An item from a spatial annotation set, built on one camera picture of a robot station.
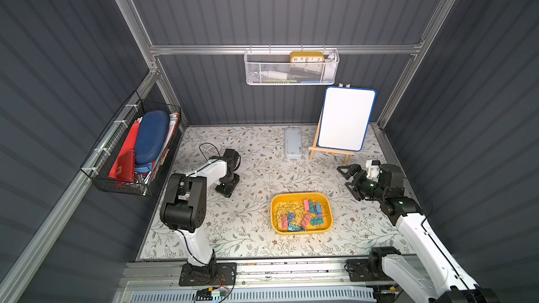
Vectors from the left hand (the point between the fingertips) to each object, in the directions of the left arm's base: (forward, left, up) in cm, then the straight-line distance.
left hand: (233, 187), depth 95 cm
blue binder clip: (-12, -37, +2) cm, 39 cm away
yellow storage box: (-12, -30, -1) cm, 33 cm away
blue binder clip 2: (-15, -25, +1) cm, 29 cm away
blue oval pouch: (+2, +24, +32) cm, 40 cm away
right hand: (-5, -46, +18) cm, 50 cm away
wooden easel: (+16, -46, +5) cm, 49 cm away
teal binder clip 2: (-20, -26, +3) cm, 33 cm away
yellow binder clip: (-13, -21, +1) cm, 25 cm away
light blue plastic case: (+26, -29, 0) cm, 39 cm away
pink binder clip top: (-10, -32, +2) cm, 34 cm away
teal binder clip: (-17, -36, +2) cm, 39 cm away
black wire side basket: (-13, +34, +31) cm, 48 cm away
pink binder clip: (-16, -31, +1) cm, 35 cm away
